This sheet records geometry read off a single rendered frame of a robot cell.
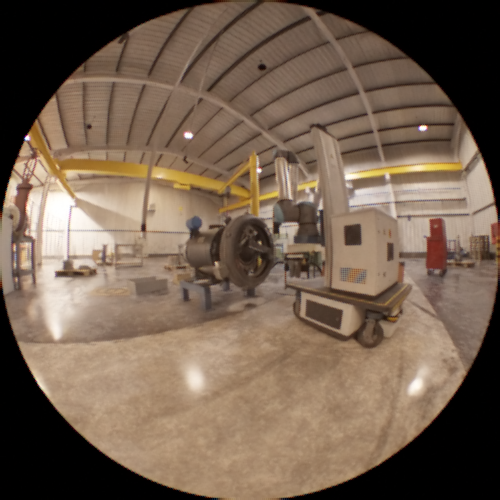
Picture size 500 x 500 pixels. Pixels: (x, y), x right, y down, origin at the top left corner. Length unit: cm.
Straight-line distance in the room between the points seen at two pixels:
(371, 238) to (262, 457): 108
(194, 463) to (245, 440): 19
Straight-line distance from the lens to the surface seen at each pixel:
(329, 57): 898
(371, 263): 101
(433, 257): 442
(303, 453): 66
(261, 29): 810
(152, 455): 70
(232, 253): 141
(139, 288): 262
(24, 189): 454
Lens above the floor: 61
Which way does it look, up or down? level
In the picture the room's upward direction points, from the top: 1 degrees counter-clockwise
